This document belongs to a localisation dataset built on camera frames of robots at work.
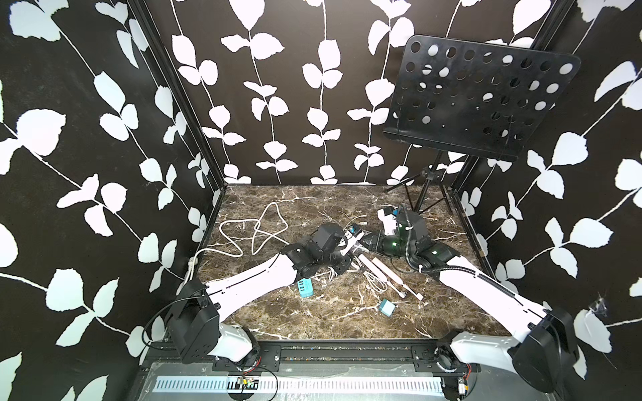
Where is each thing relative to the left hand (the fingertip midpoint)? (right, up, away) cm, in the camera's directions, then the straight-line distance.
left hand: (353, 250), depth 78 cm
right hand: (+1, +4, -2) cm, 5 cm away
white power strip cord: (-49, -4, +19) cm, 53 cm away
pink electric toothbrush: (+17, -12, +12) cm, 24 cm away
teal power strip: (-16, -15, +8) cm, 23 cm away
